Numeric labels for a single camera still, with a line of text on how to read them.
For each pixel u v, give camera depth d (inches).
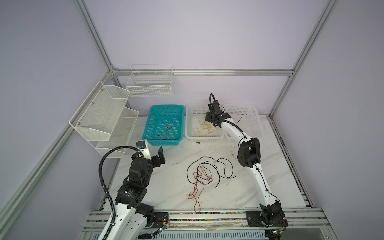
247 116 46.5
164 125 45.1
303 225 29.3
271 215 25.4
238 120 46.4
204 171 34.4
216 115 32.7
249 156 25.8
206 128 43.2
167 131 43.1
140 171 20.0
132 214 19.1
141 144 23.4
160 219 28.8
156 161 25.1
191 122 46.2
